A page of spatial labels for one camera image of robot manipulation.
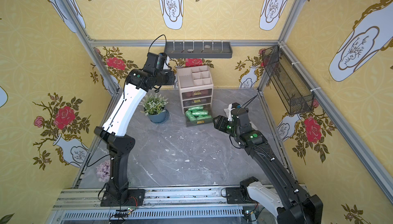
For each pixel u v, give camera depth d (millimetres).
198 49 914
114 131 494
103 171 732
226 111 1073
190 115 1005
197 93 924
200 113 1007
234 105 696
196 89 917
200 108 1033
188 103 991
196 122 976
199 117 1004
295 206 384
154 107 898
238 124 584
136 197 732
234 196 740
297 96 857
